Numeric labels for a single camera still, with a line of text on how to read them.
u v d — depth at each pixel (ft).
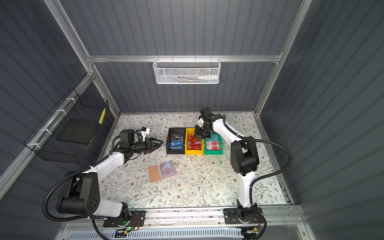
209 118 2.31
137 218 2.38
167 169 2.95
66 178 1.39
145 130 2.70
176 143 3.28
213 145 3.26
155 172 2.93
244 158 1.78
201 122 2.92
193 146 3.16
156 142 2.66
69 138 2.31
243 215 2.15
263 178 1.77
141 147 2.51
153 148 2.60
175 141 3.35
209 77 2.83
